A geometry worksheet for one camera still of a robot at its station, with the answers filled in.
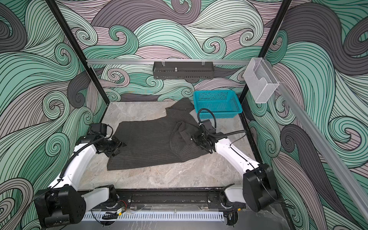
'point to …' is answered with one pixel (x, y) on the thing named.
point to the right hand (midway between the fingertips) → (191, 138)
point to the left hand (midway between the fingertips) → (125, 144)
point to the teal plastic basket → (225, 103)
